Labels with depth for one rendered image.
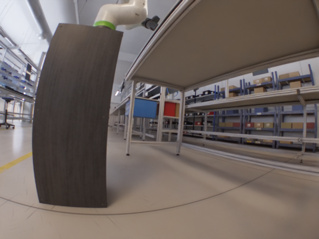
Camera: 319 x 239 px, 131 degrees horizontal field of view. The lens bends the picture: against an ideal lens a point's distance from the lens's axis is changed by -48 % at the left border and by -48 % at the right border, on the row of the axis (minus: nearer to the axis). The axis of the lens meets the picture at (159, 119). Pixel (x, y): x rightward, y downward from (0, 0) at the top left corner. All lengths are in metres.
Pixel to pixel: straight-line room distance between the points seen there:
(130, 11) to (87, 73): 0.40
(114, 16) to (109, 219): 0.95
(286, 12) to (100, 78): 0.95
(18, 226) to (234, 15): 1.28
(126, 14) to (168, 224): 0.98
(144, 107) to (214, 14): 2.35
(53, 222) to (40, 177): 0.19
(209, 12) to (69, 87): 0.74
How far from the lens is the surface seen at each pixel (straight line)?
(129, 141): 1.70
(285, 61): 1.22
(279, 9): 0.86
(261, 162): 1.19
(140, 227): 0.57
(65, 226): 0.58
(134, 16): 0.79
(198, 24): 0.88
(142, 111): 2.80
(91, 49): 0.63
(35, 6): 4.76
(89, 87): 0.57
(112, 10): 0.83
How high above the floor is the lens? 0.38
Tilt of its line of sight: 3 degrees up
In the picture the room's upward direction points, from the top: 5 degrees clockwise
